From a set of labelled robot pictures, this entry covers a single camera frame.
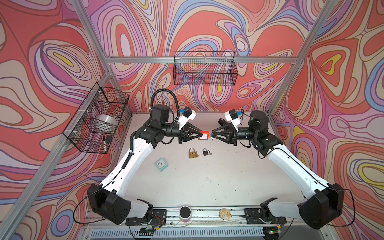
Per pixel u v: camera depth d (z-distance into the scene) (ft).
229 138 2.01
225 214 2.45
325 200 1.26
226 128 2.07
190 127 2.02
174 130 1.91
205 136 2.09
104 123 2.29
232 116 1.89
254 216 2.37
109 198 1.25
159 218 2.37
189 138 2.03
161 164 2.95
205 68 3.14
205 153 3.14
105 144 2.36
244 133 1.98
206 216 2.46
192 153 3.13
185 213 2.32
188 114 1.83
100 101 2.42
